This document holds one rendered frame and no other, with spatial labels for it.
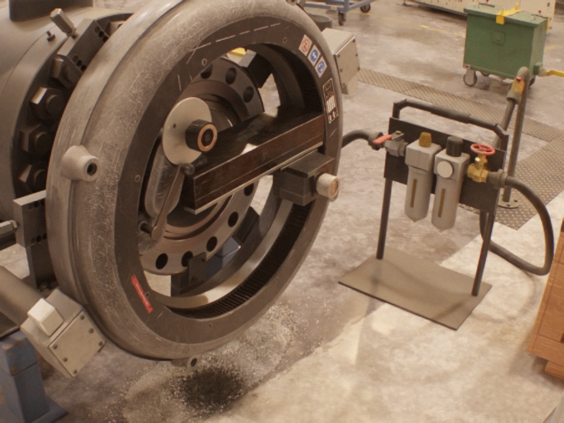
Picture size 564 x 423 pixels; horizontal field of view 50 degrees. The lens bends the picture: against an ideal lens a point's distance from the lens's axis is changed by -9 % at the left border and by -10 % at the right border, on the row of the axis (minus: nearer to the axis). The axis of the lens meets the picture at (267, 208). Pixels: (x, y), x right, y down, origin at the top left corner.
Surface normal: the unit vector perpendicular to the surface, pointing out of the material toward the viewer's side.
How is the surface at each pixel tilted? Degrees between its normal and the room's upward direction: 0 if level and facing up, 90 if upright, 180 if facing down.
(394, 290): 0
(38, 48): 35
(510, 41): 90
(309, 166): 3
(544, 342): 90
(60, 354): 90
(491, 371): 0
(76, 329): 90
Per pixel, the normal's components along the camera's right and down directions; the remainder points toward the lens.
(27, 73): -0.42, -0.38
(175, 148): 0.79, 0.30
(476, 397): 0.04, -0.89
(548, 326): -0.62, 0.33
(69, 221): 0.29, 0.37
